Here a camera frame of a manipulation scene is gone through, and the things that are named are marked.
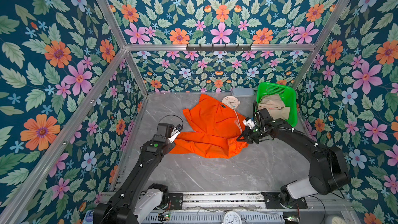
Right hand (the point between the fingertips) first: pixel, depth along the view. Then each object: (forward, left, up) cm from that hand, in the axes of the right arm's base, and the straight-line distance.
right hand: (237, 138), depth 82 cm
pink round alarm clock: (+36, -1, -10) cm, 38 cm away
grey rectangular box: (+44, -11, -9) cm, 46 cm away
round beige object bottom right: (-35, -41, -10) cm, 55 cm away
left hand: (+1, +39, +3) cm, 39 cm away
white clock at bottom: (-34, +5, -10) cm, 36 cm away
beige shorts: (+23, -27, -1) cm, 36 cm away
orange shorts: (+14, +10, -14) cm, 22 cm away
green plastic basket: (+39, -43, -6) cm, 58 cm away
